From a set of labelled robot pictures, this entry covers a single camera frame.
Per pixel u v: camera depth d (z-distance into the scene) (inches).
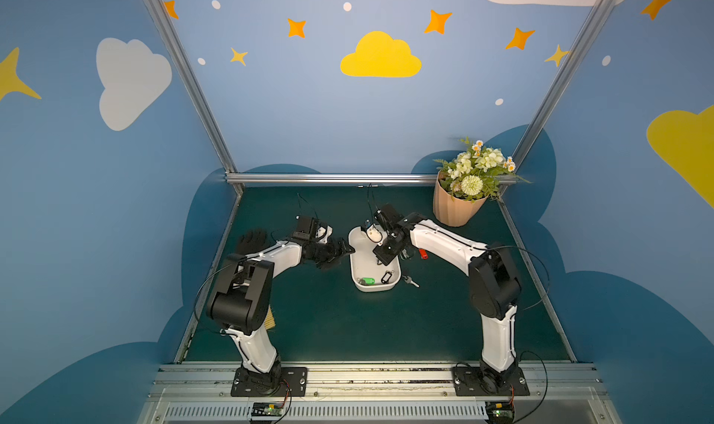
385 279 37.2
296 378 29.4
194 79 34.2
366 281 36.8
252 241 40.6
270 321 33.2
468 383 28.9
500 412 28.7
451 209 39.2
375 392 28.9
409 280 37.3
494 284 20.2
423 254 25.4
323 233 33.6
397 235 27.2
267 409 28.3
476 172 34.8
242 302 18.9
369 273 37.5
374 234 33.9
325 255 33.2
